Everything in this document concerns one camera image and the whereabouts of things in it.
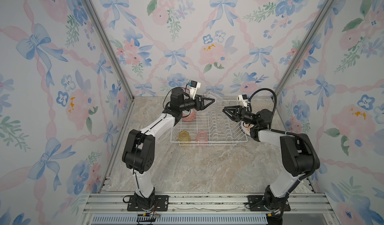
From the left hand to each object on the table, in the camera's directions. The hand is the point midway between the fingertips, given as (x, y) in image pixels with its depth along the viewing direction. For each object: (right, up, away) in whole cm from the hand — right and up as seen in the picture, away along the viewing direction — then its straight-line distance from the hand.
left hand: (212, 98), depth 78 cm
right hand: (+6, -6, -1) cm, 9 cm away
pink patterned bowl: (-12, -10, +24) cm, 29 cm away
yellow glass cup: (-16, -23, +14) cm, 31 cm away
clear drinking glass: (-2, +2, -2) cm, 3 cm away
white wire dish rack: (+3, -18, +27) cm, 32 cm away
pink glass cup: (-5, -22, +8) cm, 24 cm away
